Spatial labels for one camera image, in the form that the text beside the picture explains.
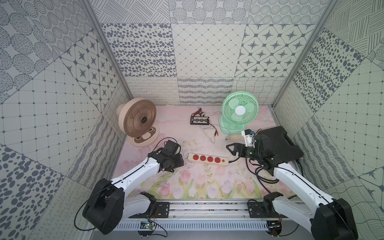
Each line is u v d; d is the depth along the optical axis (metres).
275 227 0.73
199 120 1.10
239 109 0.87
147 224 0.70
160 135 1.01
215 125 1.08
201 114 1.13
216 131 1.05
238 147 0.71
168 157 0.66
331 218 0.39
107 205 0.40
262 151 0.63
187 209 0.76
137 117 0.80
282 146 0.93
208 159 0.90
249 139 0.75
